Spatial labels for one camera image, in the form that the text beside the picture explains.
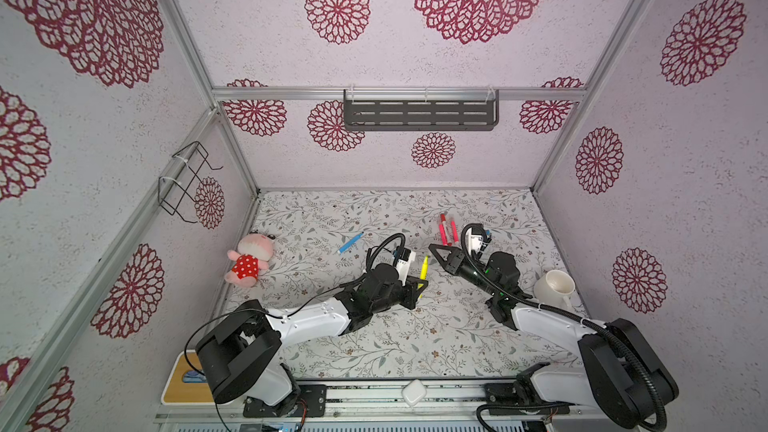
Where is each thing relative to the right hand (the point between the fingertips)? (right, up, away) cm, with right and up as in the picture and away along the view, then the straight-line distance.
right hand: (430, 245), depth 78 cm
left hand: (-1, -12, +3) cm, 12 cm away
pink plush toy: (-53, -4, +17) cm, 56 cm away
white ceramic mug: (+41, -14, +15) cm, 46 cm away
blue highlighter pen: (-24, -1, +27) cm, 36 cm away
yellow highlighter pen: (-2, -6, +1) cm, 7 cm away
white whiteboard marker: (+10, +7, +35) cm, 37 cm away
